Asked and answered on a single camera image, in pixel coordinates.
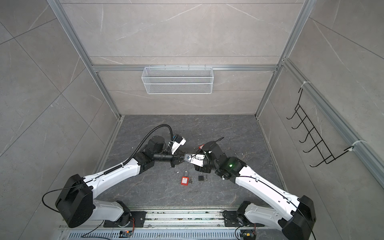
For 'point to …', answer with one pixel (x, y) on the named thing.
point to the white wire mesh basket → (178, 80)
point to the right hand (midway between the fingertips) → (197, 154)
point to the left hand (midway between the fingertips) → (190, 155)
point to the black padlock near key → (200, 178)
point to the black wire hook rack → (322, 150)
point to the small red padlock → (201, 146)
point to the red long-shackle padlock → (185, 179)
